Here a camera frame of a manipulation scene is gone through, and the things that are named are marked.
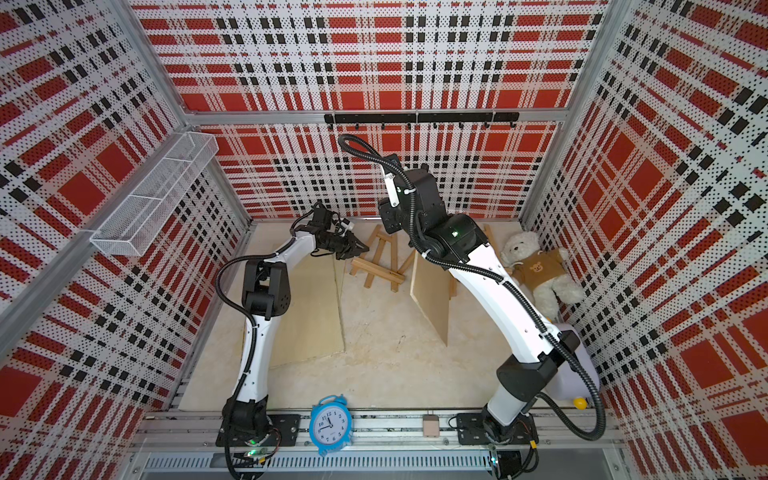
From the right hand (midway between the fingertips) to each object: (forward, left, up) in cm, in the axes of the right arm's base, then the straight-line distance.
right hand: (398, 198), depth 67 cm
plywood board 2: (+8, +22, -42) cm, 48 cm away
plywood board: (-14, +27, -40) cm, 50 cm away
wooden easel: (+14, +8, -42) cm, 45 cm away
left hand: (+15, +11, -36) cm, 40 cm away
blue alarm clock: (-39, +18, -39) cm, 58 cm away
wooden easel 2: (+3, -17, -38) cm, 42 cm away
